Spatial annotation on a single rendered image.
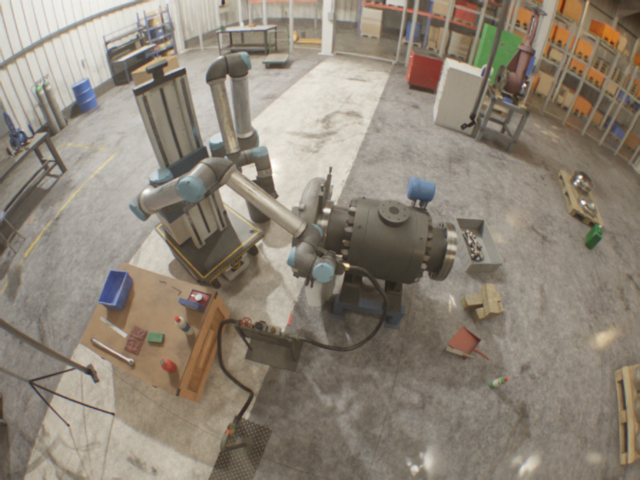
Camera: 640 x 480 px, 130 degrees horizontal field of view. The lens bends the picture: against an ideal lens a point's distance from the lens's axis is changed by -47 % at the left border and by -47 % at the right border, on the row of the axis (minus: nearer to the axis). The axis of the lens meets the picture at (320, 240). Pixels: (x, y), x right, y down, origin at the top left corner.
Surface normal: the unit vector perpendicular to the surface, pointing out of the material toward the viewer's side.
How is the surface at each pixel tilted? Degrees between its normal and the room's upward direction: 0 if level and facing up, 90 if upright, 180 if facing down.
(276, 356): 0
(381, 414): 0
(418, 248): 42
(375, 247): 50
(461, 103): 90
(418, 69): 90
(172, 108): 90
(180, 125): 90
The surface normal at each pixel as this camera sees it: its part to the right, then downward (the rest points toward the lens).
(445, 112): -0.31, 0.74
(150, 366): 0.04, -0.62
